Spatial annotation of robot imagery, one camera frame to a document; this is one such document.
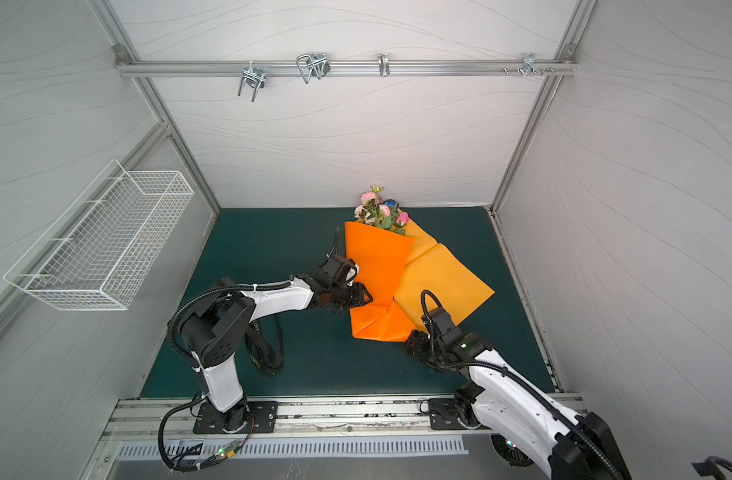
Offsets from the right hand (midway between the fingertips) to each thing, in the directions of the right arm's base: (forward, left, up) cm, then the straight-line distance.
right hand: (415, 342), depth 83 cm
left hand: (+13, +12, +2) cm, 18 cm away
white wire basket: (+6, +75, +31) cm, 82 cm away
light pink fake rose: (+51, +16, +6) cm, 54 cm away
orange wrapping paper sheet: (+23, +2, -1) cm, 23 cm away
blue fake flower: (+54, +9, +3) cm, 54 cm away
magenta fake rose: (+47, +3, +2) cm, 47 cm away
